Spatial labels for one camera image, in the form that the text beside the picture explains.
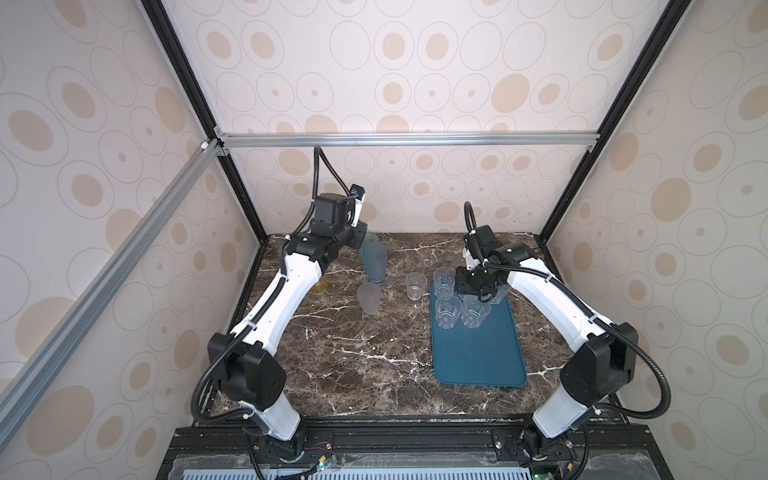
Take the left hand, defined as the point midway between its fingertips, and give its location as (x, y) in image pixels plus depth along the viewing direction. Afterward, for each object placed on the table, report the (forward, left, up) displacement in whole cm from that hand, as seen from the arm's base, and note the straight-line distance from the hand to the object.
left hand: (369, 218), depth 78 cm
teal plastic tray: (-23, -35, -32) cm, 53 cm away
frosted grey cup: (-3, +1, -32) cm, 32 cm away
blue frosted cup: (+10, 0, -27) cm, 28 cm away
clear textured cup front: (+2, -14, -32) cm, 35 cm away
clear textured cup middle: (-9, -33, -32) cm, 47 cm away
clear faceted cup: (-9, -24, -32) cm, 41 cm away
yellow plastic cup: (0, +18, -31) cm, 36 cm away
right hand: (-10, -28, -16) cm, 34 cm away
